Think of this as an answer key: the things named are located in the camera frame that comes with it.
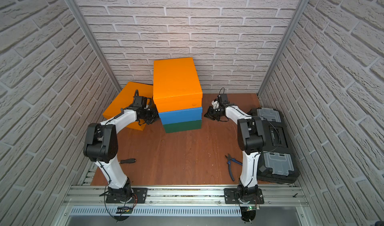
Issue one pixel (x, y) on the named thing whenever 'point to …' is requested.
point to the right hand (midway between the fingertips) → (206, 115)
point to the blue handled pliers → (229, 166)
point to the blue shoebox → (190, 114)
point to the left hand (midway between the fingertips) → (163, 112)
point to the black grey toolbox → (277, 164)
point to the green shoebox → (181, 126)
